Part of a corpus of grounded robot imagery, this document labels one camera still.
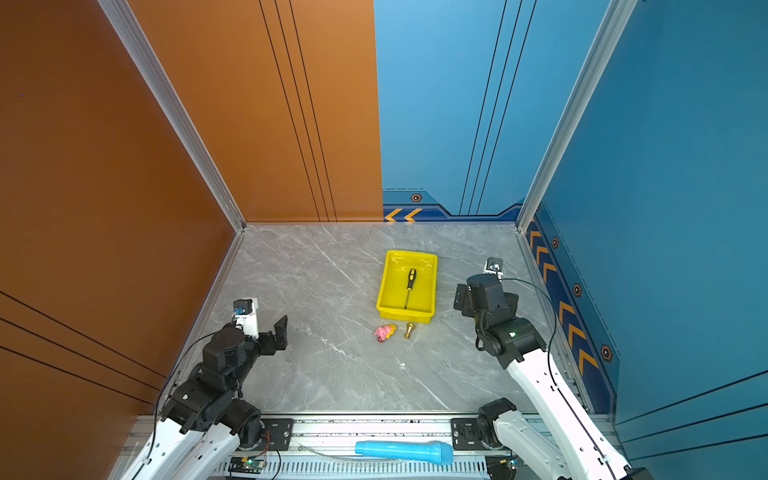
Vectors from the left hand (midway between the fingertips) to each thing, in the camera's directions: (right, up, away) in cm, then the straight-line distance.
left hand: (270, 315), depth 76 cm
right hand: (+53, +6, 0) cm, 54 cm away
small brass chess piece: (+37, -7, +15) cm, 40 cm away
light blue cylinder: (+42, -29, -9) cm, 52 cm away
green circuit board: (-3, -34, -5) cm, 35 cm away
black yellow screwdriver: (+38, +6, +26) cm, 46 cm away
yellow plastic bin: (+32, +4, +25) cm, 40 cm away
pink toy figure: (+29, -7, +11) cm, 32 cm away
